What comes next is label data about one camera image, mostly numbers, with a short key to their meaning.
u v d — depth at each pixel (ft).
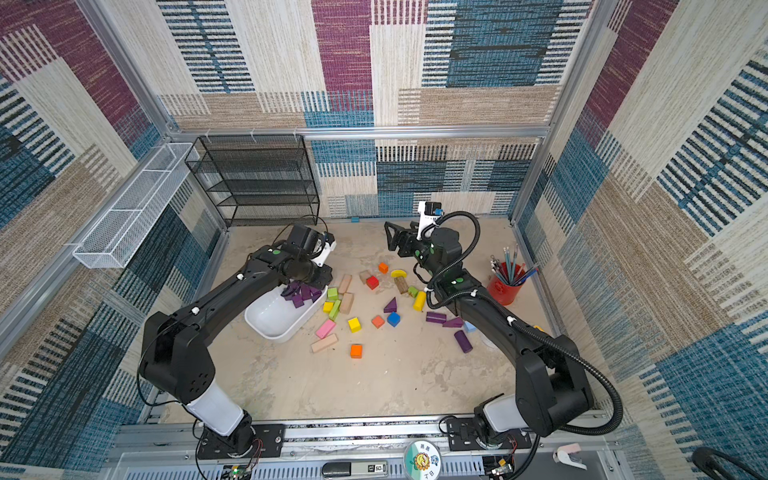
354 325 3.00
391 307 3.10
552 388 1.38
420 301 3.16
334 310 3.08
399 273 3.40
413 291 3.19
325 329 3.01
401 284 3.33
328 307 3.09
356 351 2.84
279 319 2.80
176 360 1.44
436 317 3.01
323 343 2.93
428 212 2.22
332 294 3.14
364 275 3.35
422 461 2.09
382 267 3.44
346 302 3.15
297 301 3.14
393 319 3.06
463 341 2.89
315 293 3.23
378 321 3.08
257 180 3.59
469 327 2.93
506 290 2.93
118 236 2.34
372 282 3.35
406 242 2.29
